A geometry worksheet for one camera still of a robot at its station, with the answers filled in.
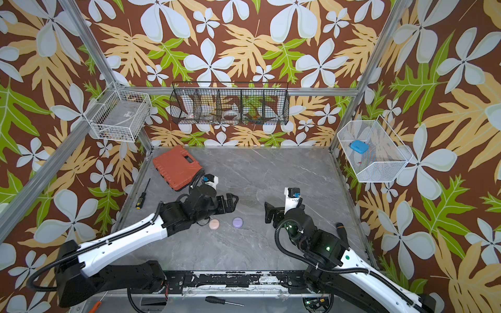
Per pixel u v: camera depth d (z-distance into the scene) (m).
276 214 0.61
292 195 0.59
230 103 0.97
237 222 0.89
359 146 0.86
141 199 0.96
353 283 0.47
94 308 0.69
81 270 0.40
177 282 0.75
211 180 0.67
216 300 0.70
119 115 0.86
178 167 1.06
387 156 0.75
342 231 0.86
